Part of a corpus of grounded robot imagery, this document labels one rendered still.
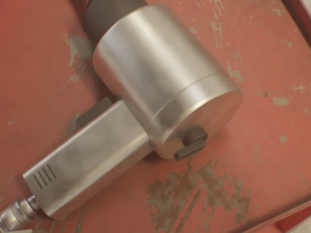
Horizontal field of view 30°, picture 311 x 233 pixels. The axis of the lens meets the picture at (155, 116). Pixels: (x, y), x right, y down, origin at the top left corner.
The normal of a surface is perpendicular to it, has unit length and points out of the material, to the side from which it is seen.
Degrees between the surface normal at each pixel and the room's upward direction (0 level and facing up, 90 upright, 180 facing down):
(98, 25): 48
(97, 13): 31
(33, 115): 0
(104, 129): 13
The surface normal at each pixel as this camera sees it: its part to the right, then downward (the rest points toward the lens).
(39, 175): -0.22, -0.30
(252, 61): 0.00, -0.33
